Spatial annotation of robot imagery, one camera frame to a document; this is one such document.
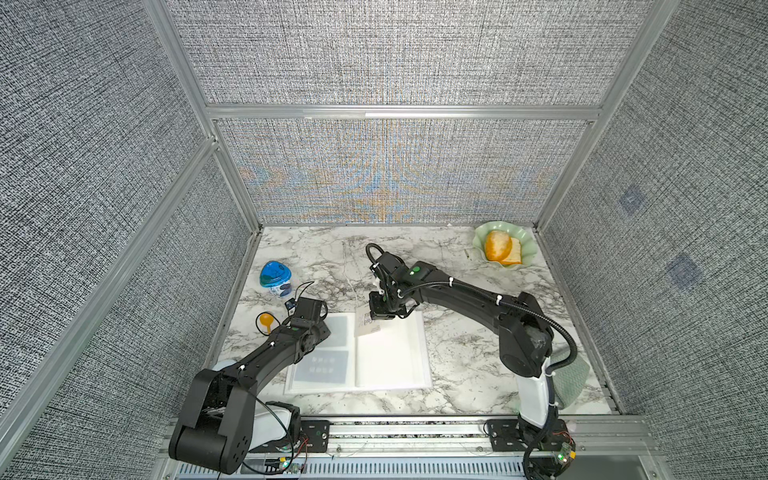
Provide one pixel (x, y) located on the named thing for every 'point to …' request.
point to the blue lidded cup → (277, 277)
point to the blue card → (323, 366)
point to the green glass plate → (529, 247)
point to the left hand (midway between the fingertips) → (324, 327)
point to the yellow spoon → (266, 319)
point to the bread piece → (501, 247)
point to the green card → (337, 326)
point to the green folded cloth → (569, 380)
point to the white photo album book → (396, 357)
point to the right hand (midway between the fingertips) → (367, 310)
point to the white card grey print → (363, 321)
